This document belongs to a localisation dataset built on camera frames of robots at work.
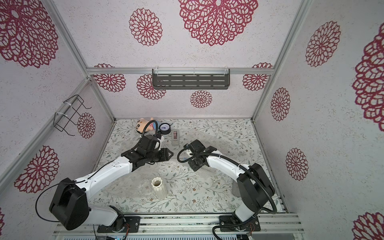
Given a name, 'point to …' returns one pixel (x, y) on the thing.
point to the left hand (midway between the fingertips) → (171, 155)
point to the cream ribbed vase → (159, 190)
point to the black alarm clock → (165, 128)
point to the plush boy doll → (142, 122)
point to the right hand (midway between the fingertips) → (194, 161)
